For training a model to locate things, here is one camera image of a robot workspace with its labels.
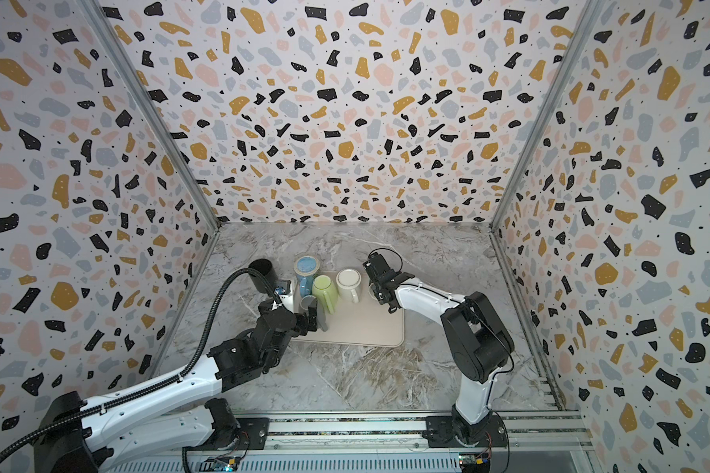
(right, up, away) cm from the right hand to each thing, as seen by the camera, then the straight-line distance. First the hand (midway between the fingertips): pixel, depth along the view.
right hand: (393, 283), depth 96 cm
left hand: (-25, -2, -18) cm, 31 cm away
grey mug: (-22, -2, -21) cm, 31 cm away
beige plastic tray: (-9, -13, -1) cm, 16 cm away
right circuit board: (+18, -41, -24) cm, 51 cm away
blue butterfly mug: (-28, +5, -1) cm, 29 cm away
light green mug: (-22, -2, -5) cm, 22 cm away
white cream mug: (-15, 0, -1) cm, 15 cm away
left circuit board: (-43, -40, -25) cm, 64 cm away
